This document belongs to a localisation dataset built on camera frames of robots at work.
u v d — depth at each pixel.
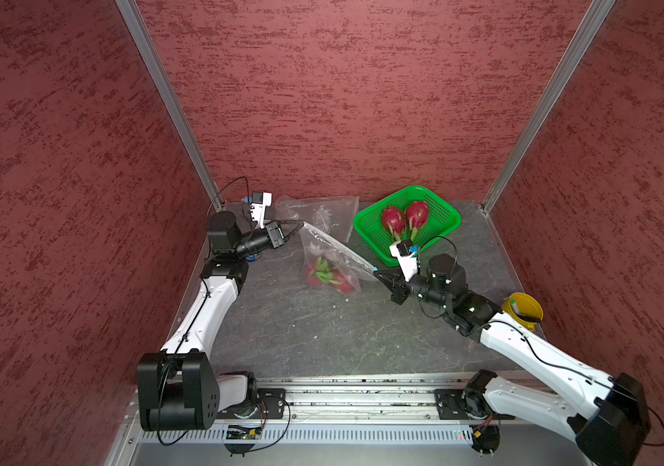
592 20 0.72
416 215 1.07
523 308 0.83
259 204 0.68
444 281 0.54
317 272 0.84
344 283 0.84
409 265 0.63
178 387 0.40
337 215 1.13
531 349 0.47
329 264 0.81
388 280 0.72
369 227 1.11
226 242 0.58
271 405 0.74
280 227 0.68
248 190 1.18
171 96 0.87
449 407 0.74
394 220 1.07
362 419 0.73
